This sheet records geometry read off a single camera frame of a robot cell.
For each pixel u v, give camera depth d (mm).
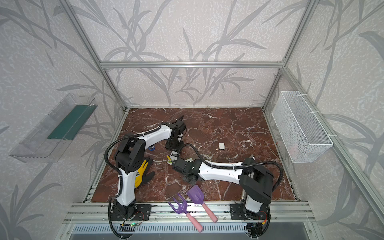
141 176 787
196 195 787
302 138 617
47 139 642
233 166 467
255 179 443
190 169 598
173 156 923
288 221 749
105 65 940
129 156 534
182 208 751
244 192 783
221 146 987
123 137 1052
